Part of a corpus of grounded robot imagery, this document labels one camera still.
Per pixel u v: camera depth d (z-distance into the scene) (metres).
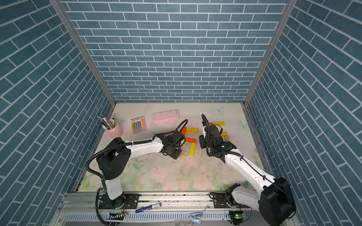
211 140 0.62
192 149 0.94
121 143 0.51
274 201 0.40
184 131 1.02
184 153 0.91
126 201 0.73
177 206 0.74
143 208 0.71
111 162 0.48
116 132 0.94
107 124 0.93
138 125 1.05
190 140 0.99
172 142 0.72
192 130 1.02
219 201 0.74
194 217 0.68
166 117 1.12
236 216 0.71
